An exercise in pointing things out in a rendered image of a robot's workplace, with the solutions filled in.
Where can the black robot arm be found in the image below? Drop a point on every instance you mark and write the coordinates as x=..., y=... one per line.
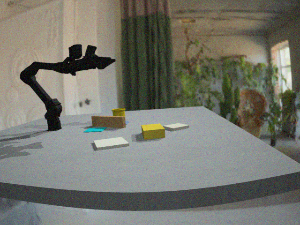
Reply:
x=53, y=106

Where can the yellow rectangular block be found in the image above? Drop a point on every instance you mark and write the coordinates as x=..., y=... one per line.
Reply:
x=153, y=131

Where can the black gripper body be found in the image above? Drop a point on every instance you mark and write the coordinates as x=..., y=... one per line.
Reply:
x=88, y=63

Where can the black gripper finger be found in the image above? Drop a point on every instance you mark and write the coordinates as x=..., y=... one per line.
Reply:
x=108, y=63
x=100, y=60

